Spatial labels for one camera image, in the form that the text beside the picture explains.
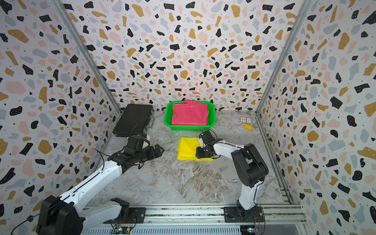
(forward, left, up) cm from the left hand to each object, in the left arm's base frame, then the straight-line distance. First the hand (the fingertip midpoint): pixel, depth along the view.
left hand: (160, 151), depth 82 cm
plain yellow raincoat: (+8, -14, -13) cm, 21 cm away
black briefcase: (+32, +25, -9) cm, 42 cm away
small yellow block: (+28, -61, -15) cm, 69 cm away
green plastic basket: (+33, 0, -8) cm, 34 cm away
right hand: (+5, -22, -13) cm, 26 cm away
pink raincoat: (+34, -16, -4) cm, 38 cm away
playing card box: (+34, -60, -14) cm, 70 cm away
